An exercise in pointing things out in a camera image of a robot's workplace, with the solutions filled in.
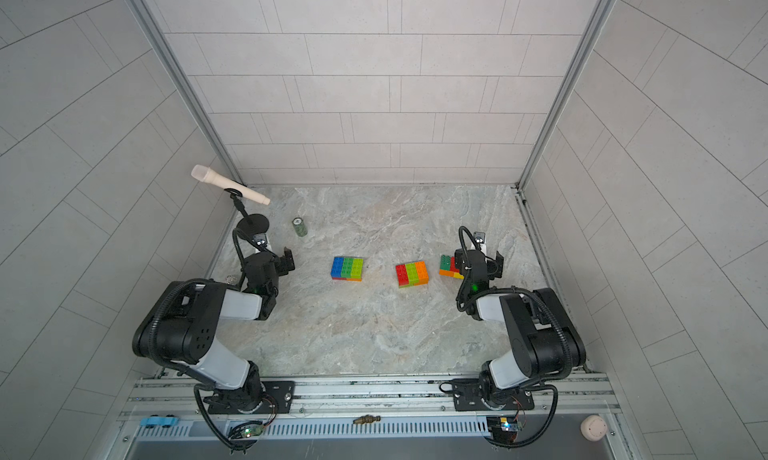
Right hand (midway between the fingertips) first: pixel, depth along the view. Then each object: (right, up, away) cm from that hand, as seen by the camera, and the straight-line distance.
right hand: (480, 246), depth 93 cm
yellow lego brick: (-8, -8, -3) cm, 12 cm away
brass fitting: (-33, -37, -25) cm, 56 cm away
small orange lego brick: (-11, -8, -1) cm, 14 cm away
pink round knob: (+17, -37, -28) cm, 49 cm away
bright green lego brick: (-42, -6, -2) cm, 42 cm away
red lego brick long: (-9, -5, -2) cm, 11 cm away
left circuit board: (-58, -37, -28) cm, 75 cm away
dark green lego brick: (-11, -5, +3) cm, 12 cm away
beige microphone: (-80, +22, -11) cm, 84 cm away
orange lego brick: (-40, -10, -2) cm, 41 cm away
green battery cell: (-59, +6, +6) cm, 60 cm away
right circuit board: (-2, -39, -25) cm, 46 cm away
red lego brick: (-25, -8, -4) cm, 27 cm away
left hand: (-65, 0, +1) cm, 65 cm away
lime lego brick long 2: (-22, -8, -5) cm, 23 cm away
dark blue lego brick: (-45, -6, -2) cm, 45 cm away
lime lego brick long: (-39, -6, -2) cm, 39 cm away
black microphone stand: (-77, +6, +11) cm, 78 cm away
